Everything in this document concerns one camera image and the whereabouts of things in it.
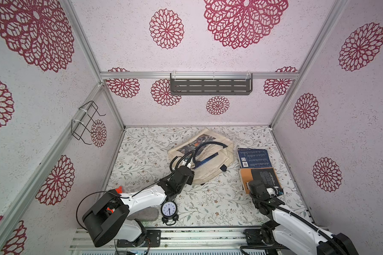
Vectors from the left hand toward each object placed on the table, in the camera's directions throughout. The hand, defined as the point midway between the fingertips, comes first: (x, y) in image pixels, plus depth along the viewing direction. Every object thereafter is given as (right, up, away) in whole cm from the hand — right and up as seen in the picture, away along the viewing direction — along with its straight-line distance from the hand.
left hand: (189, 168), depth 87 cm
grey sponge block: (-20, -21, -8) cm, 30 cm away
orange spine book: (+44, -5, +3) cm, 45 cm away
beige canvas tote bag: (+8, +8, +1) cm, 11 cm away
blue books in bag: (+10, +6, -4) cm, 13 cm away
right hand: (+35, -8, +1) cm, 36 cm away
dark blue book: (+39, +4, +11) cm, 41 cm away
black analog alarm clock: (-10, -20, -7) cm, 24 cm away
